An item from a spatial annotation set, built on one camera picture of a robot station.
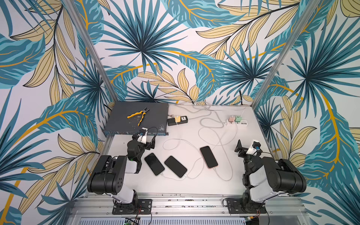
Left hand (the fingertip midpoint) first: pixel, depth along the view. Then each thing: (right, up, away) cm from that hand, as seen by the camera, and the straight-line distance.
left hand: (147, 134), depth 91 cm
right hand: (+58, -4, -5) cm, 58 cm away
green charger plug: (+64, +10, +12) cm, 66 cm away
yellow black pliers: (-7, +15, +15) cm, 23 cm away
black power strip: (+15, +8, +13) cm, 21 cm away
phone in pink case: (+40, -15, -1) cm, 42 cm away
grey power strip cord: (+38, +13, +22) cm, 46 cm away
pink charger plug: (+59, +10, +12) cm, 61 cm away
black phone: (+18, -20, -3) cm, 27 cm away
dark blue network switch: (-26, +7, +13) cm, 29 cm away
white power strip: (+69, +7, +15) cm, 70 cm away
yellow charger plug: (+19, +10, +13) cm, 25 cm away
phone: (+4, -19, 0) cm, 20 cm away
